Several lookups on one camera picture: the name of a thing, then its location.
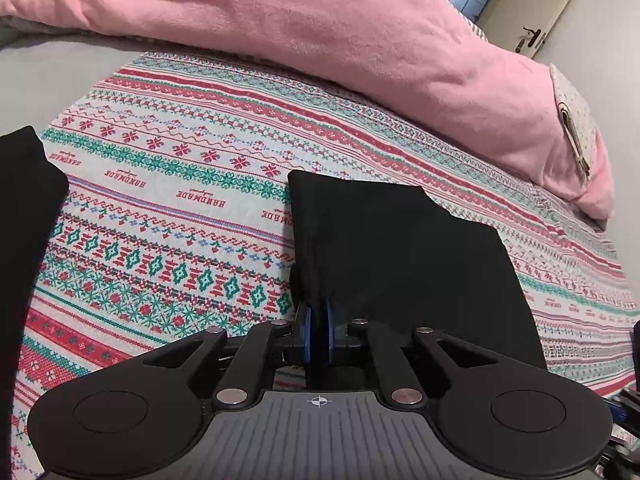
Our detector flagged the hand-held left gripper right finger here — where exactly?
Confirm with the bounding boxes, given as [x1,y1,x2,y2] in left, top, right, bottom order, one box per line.
[325,300,500,408]

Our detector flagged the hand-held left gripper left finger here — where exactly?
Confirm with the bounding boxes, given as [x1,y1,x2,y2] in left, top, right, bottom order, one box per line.
[142,305,314,408]

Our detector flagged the black pants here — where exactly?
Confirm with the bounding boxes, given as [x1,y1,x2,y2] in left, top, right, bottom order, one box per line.
[287,170,548,376]

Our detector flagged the patterned bed sheet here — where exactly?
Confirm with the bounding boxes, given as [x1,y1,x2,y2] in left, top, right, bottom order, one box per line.
[10,50,640,480]

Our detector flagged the folded beige floral cloth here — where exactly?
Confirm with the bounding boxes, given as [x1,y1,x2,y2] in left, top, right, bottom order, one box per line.
[549,62,603,181]

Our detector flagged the black folded cloth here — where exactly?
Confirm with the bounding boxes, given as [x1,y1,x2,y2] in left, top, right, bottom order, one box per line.
[0,126,70,461]

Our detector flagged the pink fleece blanket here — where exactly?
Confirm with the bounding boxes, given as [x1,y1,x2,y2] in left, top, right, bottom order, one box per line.
[0,0,615,220]

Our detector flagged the striped pillow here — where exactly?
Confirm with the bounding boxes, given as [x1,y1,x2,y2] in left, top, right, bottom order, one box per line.
[462,12,490,43]

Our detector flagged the grey fleece bed cover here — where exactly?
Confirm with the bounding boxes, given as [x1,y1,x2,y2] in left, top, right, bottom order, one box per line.
[0,37,146,138]

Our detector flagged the dark door handle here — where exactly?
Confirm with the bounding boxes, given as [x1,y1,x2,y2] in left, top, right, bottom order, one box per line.
[516,25,548,54]

